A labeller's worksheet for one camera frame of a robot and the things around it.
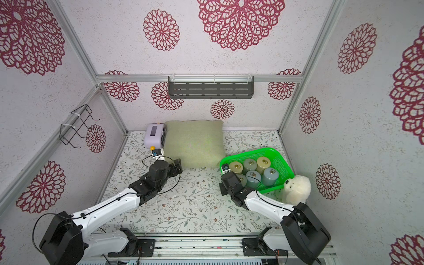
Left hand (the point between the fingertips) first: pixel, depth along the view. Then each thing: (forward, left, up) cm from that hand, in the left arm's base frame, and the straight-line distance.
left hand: (173, 162), depth 83 cm
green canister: (-7, -35, -5) cm, 36 cm away
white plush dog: (-15, -57, +2) cm, 59 cm away
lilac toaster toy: (+26, +17, -9) cm, 32 cm away
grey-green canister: (+4, -40, -9) cm, 42 cm away
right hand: (-4, -25, -10) cm, 28 cm away
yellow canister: (+5, -48, -8) cm, 49 cm away
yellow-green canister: (+2, -32, -8) cm, 33 cm away
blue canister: (-3, -50, -9) cm, 51 cm away
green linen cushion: (+16, -10, -5) cm, 20 cm away
